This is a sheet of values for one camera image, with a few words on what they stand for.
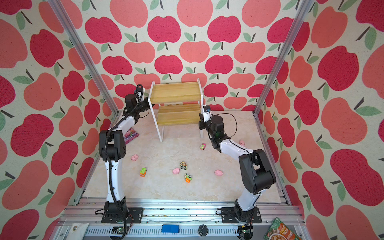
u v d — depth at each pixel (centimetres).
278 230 69
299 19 73
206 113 75
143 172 86
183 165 89
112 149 63
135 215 75
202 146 98
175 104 123
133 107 84
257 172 47
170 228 69
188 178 85
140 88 93
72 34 78
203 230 62
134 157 93
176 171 88
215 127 69
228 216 73
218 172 88
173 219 74
